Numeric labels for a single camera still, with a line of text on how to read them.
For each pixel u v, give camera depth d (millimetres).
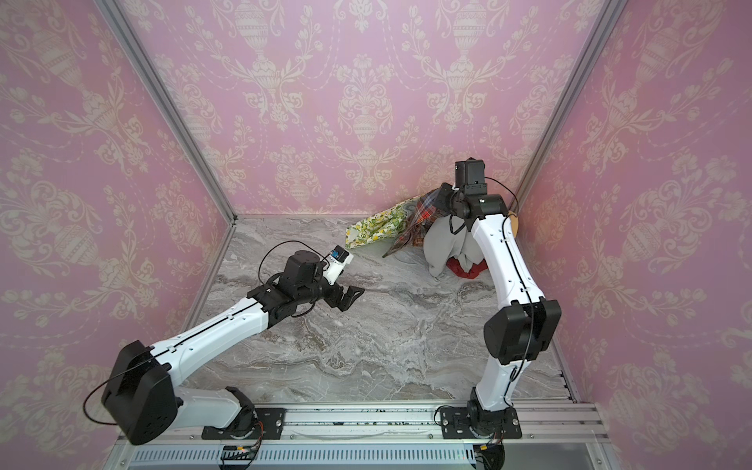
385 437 731
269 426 744
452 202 686
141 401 411
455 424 731
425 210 825
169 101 867
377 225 1095
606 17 688
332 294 714
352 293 720
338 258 697
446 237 878
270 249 685
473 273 996
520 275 480
